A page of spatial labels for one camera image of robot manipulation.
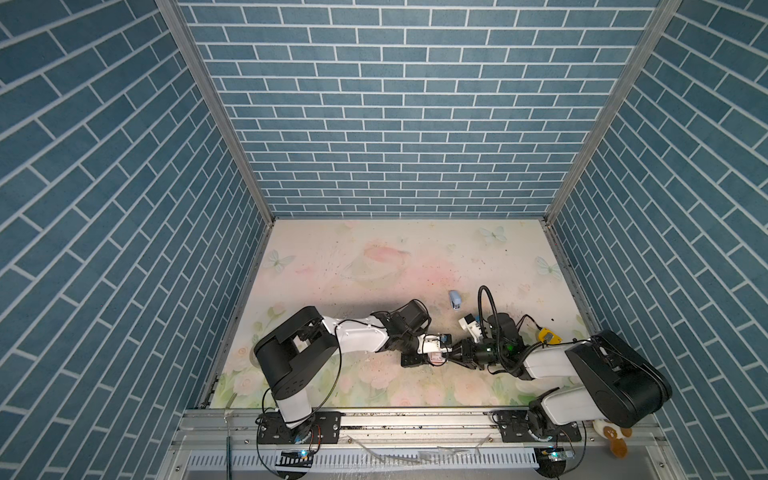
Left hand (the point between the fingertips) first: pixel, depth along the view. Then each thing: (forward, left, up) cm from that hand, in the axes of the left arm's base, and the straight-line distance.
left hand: (427, 355), depth 86 cm
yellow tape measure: (+4, -36, +2) cm, 37 cm away
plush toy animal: (-21, -42, +6) cm, 47 cm away
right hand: (-1, -4, +2) cm, 5 cm away
